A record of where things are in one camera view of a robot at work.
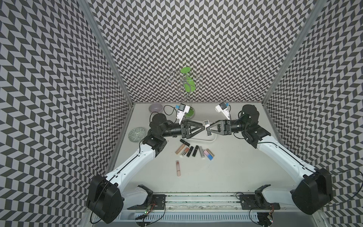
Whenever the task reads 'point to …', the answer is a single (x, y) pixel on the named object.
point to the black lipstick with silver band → (189, 151)
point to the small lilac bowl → (155, 107)
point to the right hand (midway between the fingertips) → (208, 132)
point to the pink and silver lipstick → (184, 152)
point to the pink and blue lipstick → (209, 155)
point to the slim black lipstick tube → (185, 142)
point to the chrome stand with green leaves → (185, 81)
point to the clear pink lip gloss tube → (178, 168)
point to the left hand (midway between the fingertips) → (202, 129)
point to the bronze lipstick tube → (210, 152)
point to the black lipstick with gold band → (195, 151)
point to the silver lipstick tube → (201, 152)
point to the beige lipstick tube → (179, 149)
